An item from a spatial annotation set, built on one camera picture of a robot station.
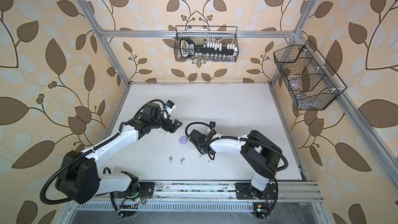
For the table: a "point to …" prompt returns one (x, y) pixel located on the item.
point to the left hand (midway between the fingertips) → (176, 118)
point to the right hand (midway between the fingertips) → (207, 142)
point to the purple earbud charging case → (183, 140)
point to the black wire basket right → (311, 87)
